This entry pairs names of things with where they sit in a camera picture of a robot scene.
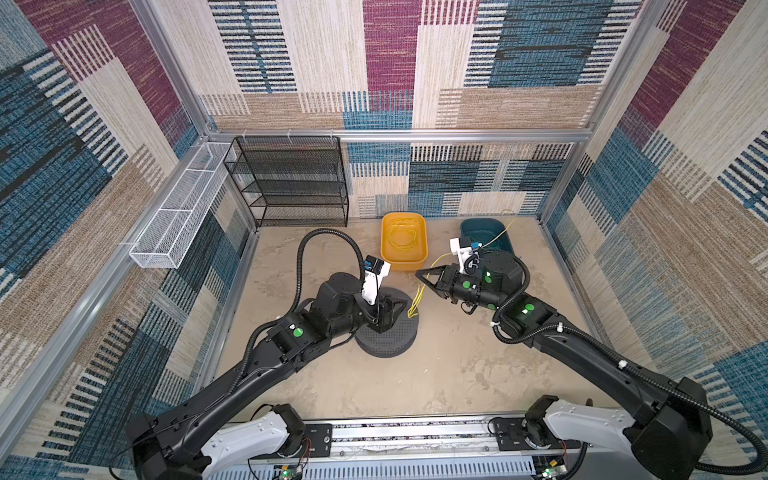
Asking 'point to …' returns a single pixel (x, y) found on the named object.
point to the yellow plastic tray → (404, 260)
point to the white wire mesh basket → (165, 241)
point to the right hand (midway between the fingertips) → (415, 280)
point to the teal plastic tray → (486, 233)
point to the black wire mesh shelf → (291, 181)
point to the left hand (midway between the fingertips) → (401, 297)
